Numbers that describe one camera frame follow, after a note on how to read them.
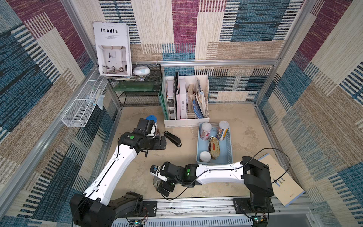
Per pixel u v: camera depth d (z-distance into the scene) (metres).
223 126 0.90
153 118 0.91
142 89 0.94
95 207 0.37
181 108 0.99
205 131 0.92
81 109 0.93
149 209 0.73
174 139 0.95
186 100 0.96
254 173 0.49
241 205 0.74
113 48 0.78
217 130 0.94
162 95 0.84
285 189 0.80
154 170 0.65
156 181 0.73
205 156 0.85
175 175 0.58
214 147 0.92
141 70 0.87
